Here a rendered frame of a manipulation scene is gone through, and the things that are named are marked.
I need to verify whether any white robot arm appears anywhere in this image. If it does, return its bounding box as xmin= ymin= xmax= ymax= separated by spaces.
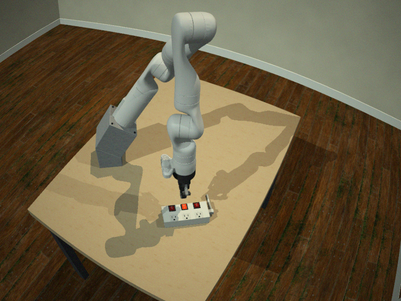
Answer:
xmin=112 ymin=12 xmax=217 ymax=178

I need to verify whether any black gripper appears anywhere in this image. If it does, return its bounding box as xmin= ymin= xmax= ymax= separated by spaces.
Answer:
xmin=173 ymin=171 xmax=195 ymax=198

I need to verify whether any white power strip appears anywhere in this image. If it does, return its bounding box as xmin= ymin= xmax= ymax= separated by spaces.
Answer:
xmin=161 ymin=194 xmax=214 ymax=228

